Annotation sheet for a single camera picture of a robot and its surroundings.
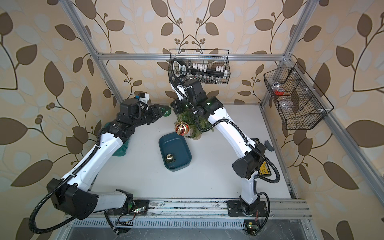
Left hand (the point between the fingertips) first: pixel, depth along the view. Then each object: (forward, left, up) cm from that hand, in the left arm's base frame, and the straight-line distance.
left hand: (163, 107), depth 72 cm
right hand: (+2, -4, 0) cm, 4 cm away
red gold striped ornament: (-9, -10, -5) cm, 14 cm away
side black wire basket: (+4, -69, 0) cm, 69 cm away
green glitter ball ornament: (-3, -2, -1) cm, 4 cm away
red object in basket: (+13, -62, 0) cm, 63 cm away
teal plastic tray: (-1, -3, -36) cm, 36 cm away
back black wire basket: (+39, -26, -1) cm, 47 cm away
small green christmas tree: (-2, -16, -10) cm, 19 cm away
